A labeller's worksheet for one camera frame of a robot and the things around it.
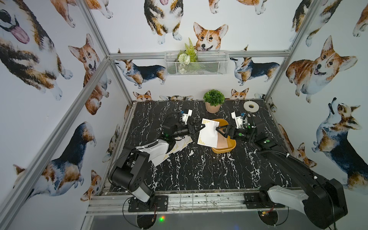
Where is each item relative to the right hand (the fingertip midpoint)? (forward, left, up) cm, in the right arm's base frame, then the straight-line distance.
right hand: (218, 129), depth 75 cm
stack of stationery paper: (+4, -5, -21) cm, 22 cm away
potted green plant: (+30, -1, -8) cm, 31 cm away
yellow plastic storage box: (+4, -12, -24) cm, 27 cm away
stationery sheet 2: (+2, +24, -21) cm, 32 cm away
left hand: (+2, +6, 0) cm, 6 cm away
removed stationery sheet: (+7, +17, -22) cm, 29 cm away
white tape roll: (+33, -34, -24) cm, 54 cm away
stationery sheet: (-2, +5, -4) cm, 7 cm away
